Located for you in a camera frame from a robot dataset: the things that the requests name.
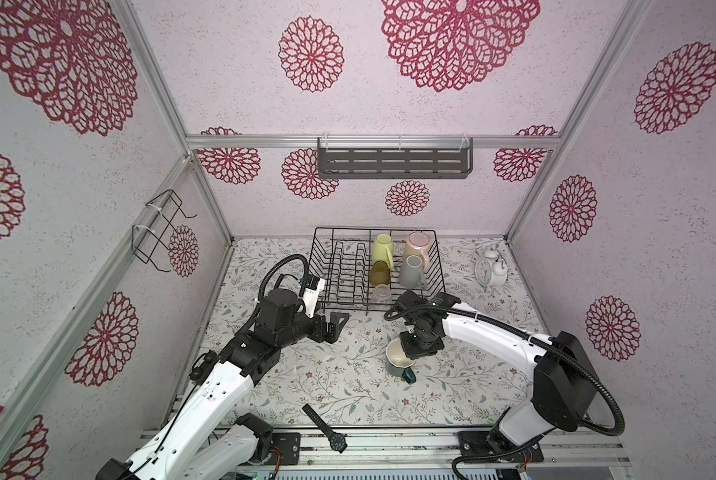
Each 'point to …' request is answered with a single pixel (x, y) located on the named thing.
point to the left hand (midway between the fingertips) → (333, 316)
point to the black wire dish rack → (343, 257)
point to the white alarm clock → (491, 271)
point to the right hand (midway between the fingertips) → (409, 350)
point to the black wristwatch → (336, 439)
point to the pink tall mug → (418, 244)
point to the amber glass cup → (380, 273)
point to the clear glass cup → (381, 292)
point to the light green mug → (383, 249)
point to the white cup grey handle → (412, 274)
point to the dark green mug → (397, 362)
